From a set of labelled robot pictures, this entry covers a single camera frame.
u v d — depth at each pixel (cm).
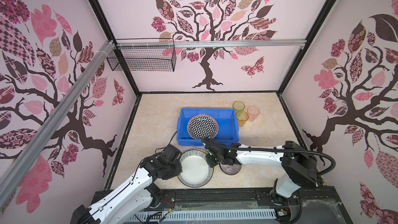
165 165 59
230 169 79
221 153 64
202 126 100
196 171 80
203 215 70
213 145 63
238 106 103
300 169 44
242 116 100
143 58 122
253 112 98
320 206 72
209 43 92
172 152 61
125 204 54
